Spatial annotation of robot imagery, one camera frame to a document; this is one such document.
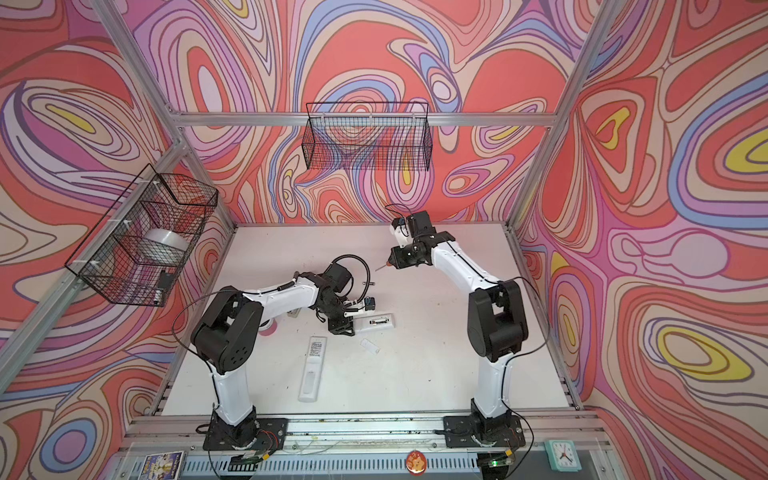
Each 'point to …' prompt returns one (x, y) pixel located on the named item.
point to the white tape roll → (163, 247)
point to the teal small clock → (562, 455)
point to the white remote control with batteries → (373, 322)
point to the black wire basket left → (139, 244)
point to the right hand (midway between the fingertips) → (396, 264)
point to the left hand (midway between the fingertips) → (353, 321)
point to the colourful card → (162, 466)
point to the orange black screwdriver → (389, 264)
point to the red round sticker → (416, 463)
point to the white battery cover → (366, 343)
